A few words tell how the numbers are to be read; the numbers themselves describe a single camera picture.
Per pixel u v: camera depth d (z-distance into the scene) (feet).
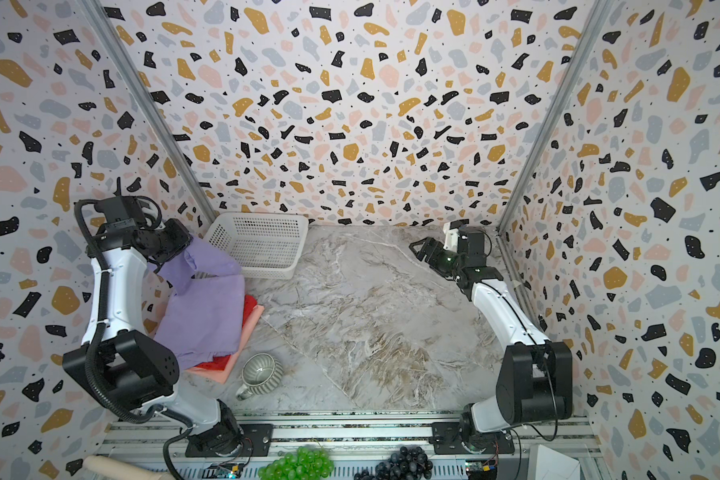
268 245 3.83
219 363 2.69
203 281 3.04
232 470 2.31
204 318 2.86
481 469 2.35
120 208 1.90
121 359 1.39
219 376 2.69
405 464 2.17
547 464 2.24
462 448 2.40
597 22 2.36
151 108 2.81
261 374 2.76
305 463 2.21
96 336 1.36
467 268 2.12
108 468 2.26
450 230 2.60
